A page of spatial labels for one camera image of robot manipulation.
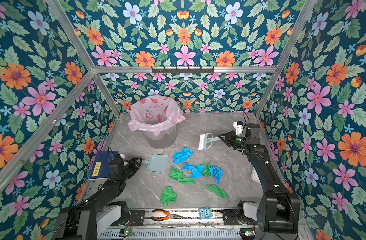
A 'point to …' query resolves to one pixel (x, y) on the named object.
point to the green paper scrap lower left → (168, 196)
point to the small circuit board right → (248, 232)
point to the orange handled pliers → (165, 218)
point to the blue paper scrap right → (216, 172)
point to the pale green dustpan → (157, 163)
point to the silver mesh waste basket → (162, 140)
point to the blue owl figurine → (205, 213)
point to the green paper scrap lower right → (215, 189)
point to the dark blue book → (100, 168)
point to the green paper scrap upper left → (175, 173)
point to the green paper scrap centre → (206, 170)
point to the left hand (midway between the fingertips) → (141, 156)
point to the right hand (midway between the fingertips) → (219, 135)
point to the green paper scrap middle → (190, 181)
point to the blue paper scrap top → (183, 155)
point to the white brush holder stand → (255, 176)
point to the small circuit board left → (128, 233)
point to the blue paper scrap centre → (197, 172)
